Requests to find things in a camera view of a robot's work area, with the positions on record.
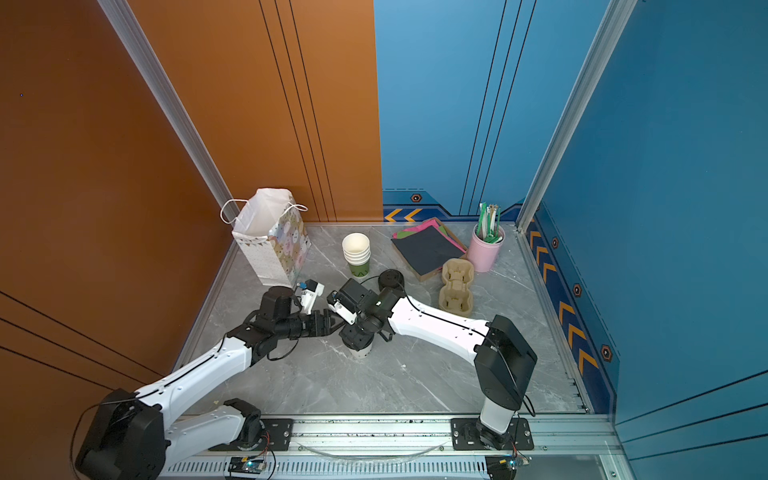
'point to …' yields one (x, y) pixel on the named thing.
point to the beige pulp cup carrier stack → (456, 298)
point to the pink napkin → (428, 224)
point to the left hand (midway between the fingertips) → (342, 318)
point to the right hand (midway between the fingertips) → (354, 333)
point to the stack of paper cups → (356, 247)
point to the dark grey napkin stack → (427, 249)
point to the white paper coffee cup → (362, 353)
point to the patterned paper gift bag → (272, 233)
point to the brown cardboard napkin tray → (449, 235)
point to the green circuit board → (243, 464)
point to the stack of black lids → (390, 278)
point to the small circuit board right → (504, 467)
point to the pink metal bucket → (483, 255)
